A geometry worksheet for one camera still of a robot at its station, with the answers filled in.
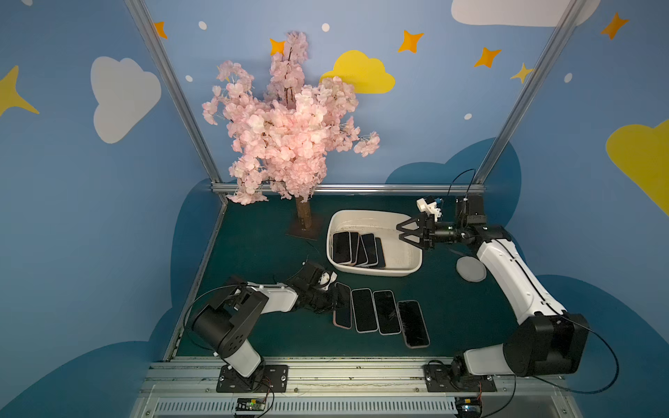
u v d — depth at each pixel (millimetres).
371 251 1013
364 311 907
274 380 736
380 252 1013
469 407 729
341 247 1046
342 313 853
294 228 1102
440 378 747
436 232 675
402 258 1013
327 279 811
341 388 736
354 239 1017
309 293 739
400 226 702
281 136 564
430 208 722
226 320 458
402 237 755
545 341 411
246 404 720
